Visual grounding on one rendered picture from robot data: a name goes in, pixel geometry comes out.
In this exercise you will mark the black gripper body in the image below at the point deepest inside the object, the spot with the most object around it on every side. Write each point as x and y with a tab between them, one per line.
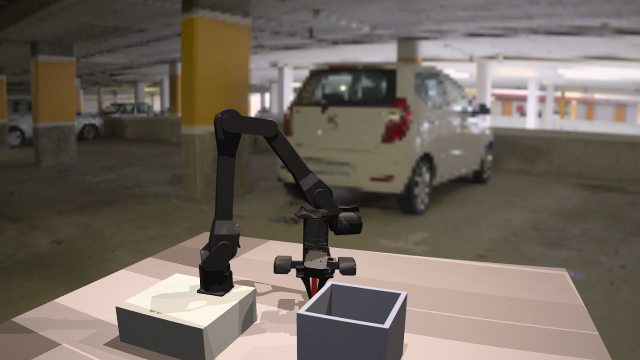
284	263

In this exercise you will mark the red peg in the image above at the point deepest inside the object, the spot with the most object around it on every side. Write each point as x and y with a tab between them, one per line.
314	285

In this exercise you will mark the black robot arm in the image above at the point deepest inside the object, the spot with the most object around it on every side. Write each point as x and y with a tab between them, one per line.
216	278

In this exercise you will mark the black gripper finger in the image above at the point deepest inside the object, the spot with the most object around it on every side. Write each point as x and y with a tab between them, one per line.
306	282
322	282

